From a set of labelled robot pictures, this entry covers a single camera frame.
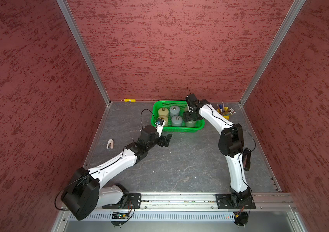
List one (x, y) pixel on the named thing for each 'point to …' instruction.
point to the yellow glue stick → (129, 100)
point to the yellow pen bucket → (224, 111)
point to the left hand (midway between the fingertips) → (164, 134)
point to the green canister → (190, 123)
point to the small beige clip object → (110, 144)
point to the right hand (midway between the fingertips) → (191, 119)
